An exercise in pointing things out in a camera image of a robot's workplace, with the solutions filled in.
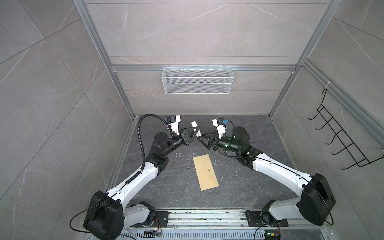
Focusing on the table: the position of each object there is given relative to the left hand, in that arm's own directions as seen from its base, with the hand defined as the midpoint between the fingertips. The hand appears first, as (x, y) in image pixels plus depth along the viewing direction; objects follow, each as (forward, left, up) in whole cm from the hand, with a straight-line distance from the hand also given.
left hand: (198, 126), depth 68 cm
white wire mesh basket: (+45, -2, -5) cm, 46 cm away
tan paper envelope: (-10, -5, -34) cm, 36 cm away
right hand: (-2, -1, -6) cm, 6 cm away
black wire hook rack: (-19, -64, -1) cm, 67 cm away
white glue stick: (+1, +2, 0) cm, 2 cm away
